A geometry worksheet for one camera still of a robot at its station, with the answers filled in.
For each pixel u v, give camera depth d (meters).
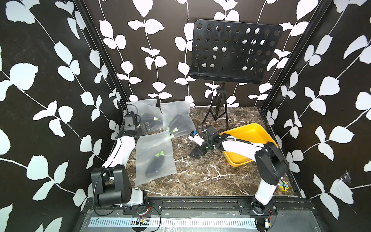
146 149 0.96
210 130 0.72
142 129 0.80
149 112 1.14
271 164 0.48
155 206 0.73
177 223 0.70
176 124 1.04
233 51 1.10
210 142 0.70
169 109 1.13
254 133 1.05
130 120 0.66
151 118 1.07
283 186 0.80
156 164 0.90
